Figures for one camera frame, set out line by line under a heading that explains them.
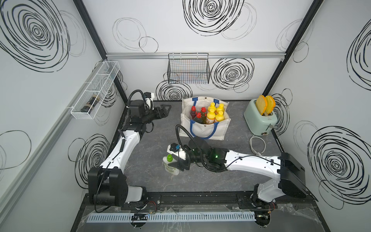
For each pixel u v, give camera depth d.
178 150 0.58
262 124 0.89
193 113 0.92
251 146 0.94
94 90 0.71
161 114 0.71
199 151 0.53
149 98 0.69
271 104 0.90
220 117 0.84
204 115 0.91
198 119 0.88
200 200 0.76
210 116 0.86
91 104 0.67
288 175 0.41
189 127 0.84
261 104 0.91
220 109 0.88
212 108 0.86
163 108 0.71
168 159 0.71
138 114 0.61
